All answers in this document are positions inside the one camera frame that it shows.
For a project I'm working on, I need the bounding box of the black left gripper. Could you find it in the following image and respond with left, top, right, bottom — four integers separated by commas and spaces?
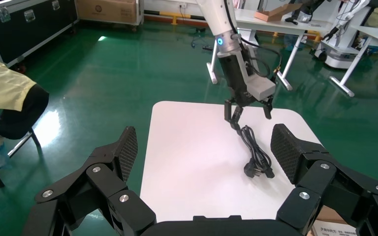
219, 53, 274, 131

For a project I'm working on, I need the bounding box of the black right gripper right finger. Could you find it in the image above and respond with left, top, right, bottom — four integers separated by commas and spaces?
270, 123, 378, 236

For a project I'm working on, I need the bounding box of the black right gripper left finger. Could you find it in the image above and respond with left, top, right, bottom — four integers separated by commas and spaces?
23, 126, 157, 236

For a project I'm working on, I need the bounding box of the brown cardboard storage box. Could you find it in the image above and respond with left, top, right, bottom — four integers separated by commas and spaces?
311, 205, 359, 236

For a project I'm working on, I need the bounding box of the black power cable with plug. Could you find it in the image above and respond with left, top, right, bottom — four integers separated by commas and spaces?
239, 125, 276, 180

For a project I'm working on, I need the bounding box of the open flat cardboard box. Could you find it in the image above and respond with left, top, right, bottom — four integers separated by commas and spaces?
254, 3, 303, 23

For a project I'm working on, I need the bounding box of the printed white instruction sheet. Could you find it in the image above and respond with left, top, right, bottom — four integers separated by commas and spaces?
312, 220, 358, 236

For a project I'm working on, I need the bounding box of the black metal chair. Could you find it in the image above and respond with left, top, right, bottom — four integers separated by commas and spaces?
0, 107, 42, 189

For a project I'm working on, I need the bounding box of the white wheeled robot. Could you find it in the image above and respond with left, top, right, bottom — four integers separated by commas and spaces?
285, 0, 378, 70

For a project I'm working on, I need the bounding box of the yellow black floor barrier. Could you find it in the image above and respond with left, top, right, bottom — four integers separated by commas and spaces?
143, 10, 209, 28

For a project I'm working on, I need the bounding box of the seated person yellow jacket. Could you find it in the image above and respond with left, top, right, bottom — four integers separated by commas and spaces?
0, 52, 50, 168

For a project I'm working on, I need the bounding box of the black aluminium flight case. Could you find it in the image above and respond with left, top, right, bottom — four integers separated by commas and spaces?
0, 0, 79, 68

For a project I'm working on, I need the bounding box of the wide brown cardboard carton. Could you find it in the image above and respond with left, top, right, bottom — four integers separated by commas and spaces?
75, 0, 145, 27

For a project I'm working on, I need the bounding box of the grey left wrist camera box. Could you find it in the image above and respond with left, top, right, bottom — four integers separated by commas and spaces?
239, 32, 277, 101

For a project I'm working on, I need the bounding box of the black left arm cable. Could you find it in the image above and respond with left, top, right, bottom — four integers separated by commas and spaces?
223, 0, 283, 84

